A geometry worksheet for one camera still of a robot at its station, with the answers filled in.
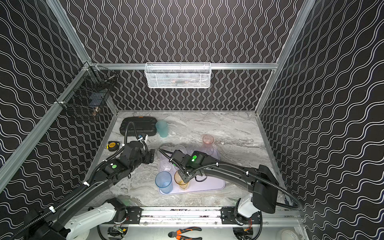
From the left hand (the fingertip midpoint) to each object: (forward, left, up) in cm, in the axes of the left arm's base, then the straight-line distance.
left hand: (148, 147), depth 78 cm
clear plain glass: (+7, -16, -9) cm, 20 cm away
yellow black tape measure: (+9, +29, -16) cm, 35 cm away
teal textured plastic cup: (+26, 0, -15) cm, 30 cm away
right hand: (-9, -22, -7) cm, 25 cm away
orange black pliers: (-35, -19, -18) cm, 44 cm away
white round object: (-31, -71, -18) cm, 80 cm away
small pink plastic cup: (+18, -33, -15) cm, 40 cm away
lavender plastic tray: (-2, -7, -16) cm, 18 cm away
